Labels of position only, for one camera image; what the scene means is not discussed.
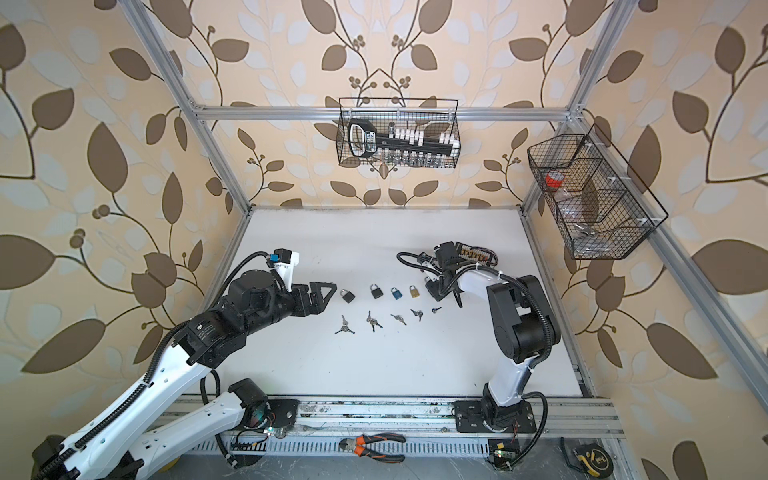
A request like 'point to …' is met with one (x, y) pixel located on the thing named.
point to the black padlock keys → (345, 327)
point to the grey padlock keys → (373, 321)
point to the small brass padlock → (414, 292)
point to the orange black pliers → (357, 445)
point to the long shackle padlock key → (434, 310)
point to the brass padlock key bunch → (417, 313)
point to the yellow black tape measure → (595, 459)
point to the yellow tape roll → (170, 465)
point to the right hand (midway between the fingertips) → (439, 287)
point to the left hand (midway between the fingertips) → (325, 286)
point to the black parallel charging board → (477, 254)
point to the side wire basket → (600, 208)
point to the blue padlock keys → (400, 319)
